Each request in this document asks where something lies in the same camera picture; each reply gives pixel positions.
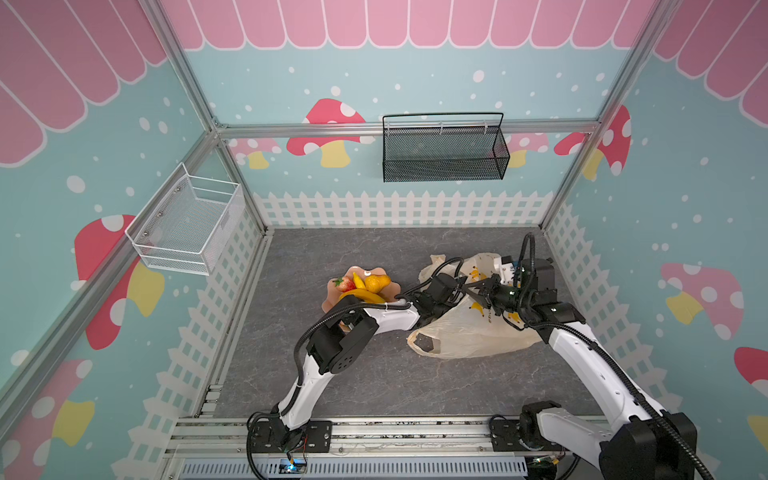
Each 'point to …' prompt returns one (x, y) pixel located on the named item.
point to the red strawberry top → (346, 284)
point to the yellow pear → (376, 283)
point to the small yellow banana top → (358, 281)
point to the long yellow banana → (363, 295)
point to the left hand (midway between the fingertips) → (484, 328)
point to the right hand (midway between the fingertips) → (461, 286)
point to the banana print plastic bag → (462, 329)
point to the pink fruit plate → (344, 326)
